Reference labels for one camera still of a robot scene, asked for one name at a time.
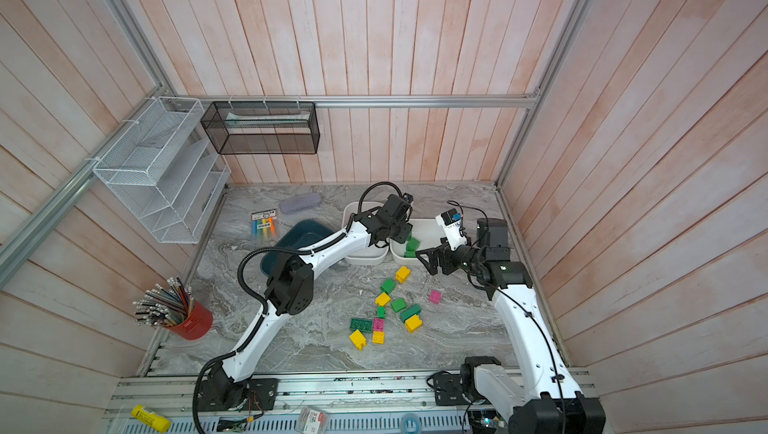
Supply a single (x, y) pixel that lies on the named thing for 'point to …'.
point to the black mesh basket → (263, 127)
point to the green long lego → (410, 312)
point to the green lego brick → (410, 254)
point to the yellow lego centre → (383, 299)
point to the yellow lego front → (358, 339)
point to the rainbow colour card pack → (264, 224)
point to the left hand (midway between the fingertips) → (402, 229)
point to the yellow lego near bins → (403, 274)
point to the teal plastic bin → (297, 236)
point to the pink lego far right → (435, 296)
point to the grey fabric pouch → (299, 202)
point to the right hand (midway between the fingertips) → (433, 245)
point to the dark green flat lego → (361, 324)
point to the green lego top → (412, 244)
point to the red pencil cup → (172, 305)
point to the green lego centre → (399, 305)
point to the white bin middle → (378, 252)
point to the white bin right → (427, 233)
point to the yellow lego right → (413, 323)
